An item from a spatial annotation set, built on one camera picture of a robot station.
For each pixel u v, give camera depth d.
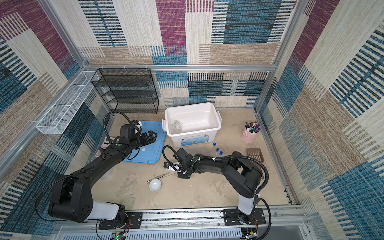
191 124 1.08
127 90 1.09
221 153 0.79
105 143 0.99
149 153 0.98
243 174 0.47
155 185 0.84
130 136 0.70
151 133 0.81
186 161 0.70
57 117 0.71
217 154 0.82
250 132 0.94
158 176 0.87
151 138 0.79
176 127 1.05
